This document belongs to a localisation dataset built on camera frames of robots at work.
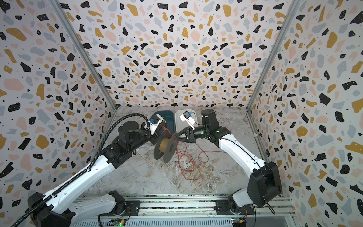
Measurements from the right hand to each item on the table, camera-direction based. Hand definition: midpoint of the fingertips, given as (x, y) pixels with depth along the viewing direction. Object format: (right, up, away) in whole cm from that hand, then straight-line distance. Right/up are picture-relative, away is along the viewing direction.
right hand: (174, 137), depth 67 cm
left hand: (-6, +8, +2) cm, 10 cm away
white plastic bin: (+3, +6, -2) cm, 7 cm away
